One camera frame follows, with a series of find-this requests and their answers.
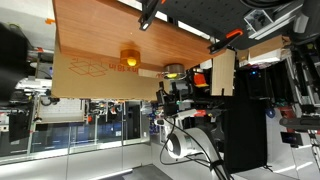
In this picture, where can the cardboard box white foam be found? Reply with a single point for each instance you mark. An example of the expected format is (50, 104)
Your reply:
(266, 50)

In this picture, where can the large cardboard sheet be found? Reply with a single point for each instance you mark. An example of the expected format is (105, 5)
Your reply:
(100, 81)

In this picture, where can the steel cooking pot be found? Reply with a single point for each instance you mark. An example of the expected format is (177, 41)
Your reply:
(173, 68)

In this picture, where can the black computer tower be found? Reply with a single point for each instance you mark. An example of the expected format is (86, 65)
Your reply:
(245, 133)

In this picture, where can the yellow toy bell pepper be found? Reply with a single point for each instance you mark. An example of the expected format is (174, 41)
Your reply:
(172, 75)

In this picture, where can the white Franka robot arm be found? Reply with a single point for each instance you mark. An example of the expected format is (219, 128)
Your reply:
(186, 143)

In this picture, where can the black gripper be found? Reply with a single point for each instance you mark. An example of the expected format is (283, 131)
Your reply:
(171, 101)

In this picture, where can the orange plastic cup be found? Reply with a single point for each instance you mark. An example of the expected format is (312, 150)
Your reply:
(130, 54)

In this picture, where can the white pegboard panel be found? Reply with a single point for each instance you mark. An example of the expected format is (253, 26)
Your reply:
(61, 110)

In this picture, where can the black perforated breadboard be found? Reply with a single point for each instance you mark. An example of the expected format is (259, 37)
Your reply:
(206, 16)

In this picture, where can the orange floor tape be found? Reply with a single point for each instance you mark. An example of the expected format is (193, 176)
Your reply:
(50, 21)

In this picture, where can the aluminium extrusion rail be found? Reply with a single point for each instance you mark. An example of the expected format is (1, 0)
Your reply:
(270, 23)

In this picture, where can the yellow toy corn cob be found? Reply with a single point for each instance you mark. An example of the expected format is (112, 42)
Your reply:
(131, 61)

